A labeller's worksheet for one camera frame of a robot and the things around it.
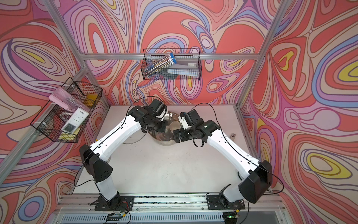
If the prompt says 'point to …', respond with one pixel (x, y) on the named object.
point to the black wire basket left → (63, 119)
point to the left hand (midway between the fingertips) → (166, 128)
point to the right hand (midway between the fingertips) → (181, 138)
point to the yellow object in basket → (90, 99)
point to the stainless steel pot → (167, 137)
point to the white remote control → (71, 126)
